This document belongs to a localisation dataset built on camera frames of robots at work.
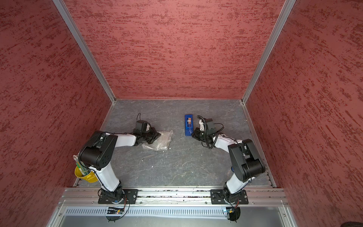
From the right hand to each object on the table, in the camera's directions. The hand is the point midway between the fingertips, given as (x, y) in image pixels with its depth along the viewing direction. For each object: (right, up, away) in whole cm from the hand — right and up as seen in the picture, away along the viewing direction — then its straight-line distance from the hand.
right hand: (191, 135), depth 93 cm
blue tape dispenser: (-1, +7, +6) cm, 9 cm away
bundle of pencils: (-58, -16, -19) cm, 63 cm away
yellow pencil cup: (-54, -19, -20) cm, 61 cm away
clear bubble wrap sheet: (-19, -4, -2) cm, 19 cm away
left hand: (-21, -1, +4) cm, 21 cm away
